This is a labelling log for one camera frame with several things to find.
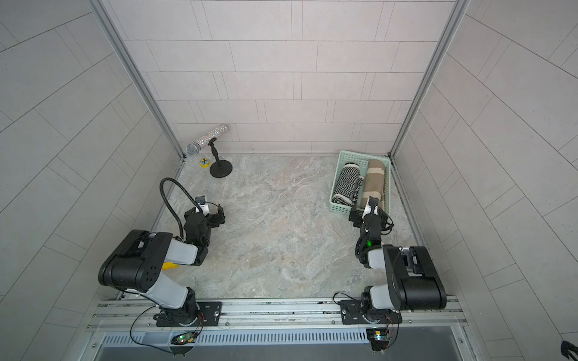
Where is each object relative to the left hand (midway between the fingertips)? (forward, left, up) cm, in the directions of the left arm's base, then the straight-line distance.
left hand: (211, 202), depth 93 cm
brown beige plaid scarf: (+11, -70, +1) cm, 71 cm away
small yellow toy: (+25, +11, -3) cm, 28 cm away
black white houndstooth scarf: (+10, -59, +2) cm, 60 cm away
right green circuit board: (-45, -61, -4) cm, 76 cm away
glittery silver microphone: (+14, +5, +18) cm, 24 cm away
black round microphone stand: (+21, +2, -3) cm, 22 cm away
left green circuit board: (-45, -3, -2) cm, 46 cm away
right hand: (-1, -64, +3) cm, 64 cm away
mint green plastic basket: (+27, -68, -1) cm, 73 cm away
